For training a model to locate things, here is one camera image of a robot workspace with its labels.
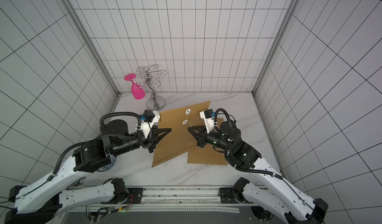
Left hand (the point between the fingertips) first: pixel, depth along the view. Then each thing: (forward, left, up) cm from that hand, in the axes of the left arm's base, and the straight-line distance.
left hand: (167, 133), depth 57 cm
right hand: (+5, -8, -4) cm, 11 cm away
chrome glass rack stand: (+43, +19, -33) cm, 57 cm away
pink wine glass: (+42, +28, -19) cm, 54 cm away
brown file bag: (+5, -20, -36) cm, 41 cm away
